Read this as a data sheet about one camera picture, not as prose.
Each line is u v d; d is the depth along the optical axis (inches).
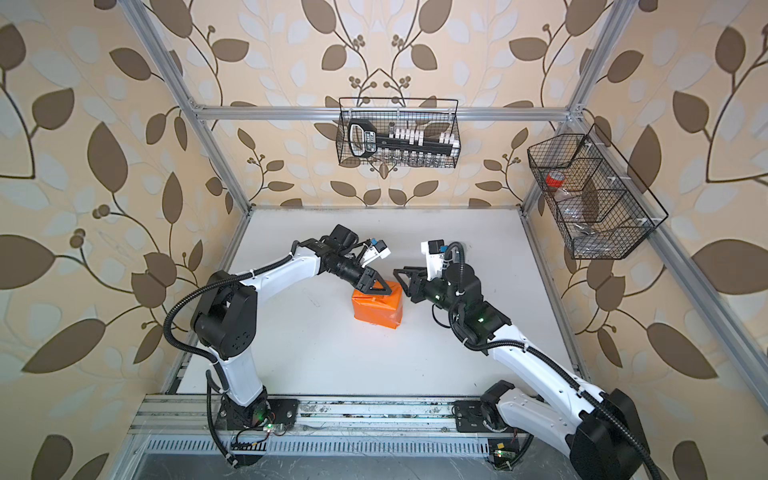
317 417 29.7
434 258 26.1
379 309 31.7
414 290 25.6
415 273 26.1
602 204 29.0
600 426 15.3
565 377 17.3
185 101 35.0
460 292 21.4
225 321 19.2
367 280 29.1
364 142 33.3
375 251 31.0
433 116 35.8
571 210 28.8
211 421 29.0
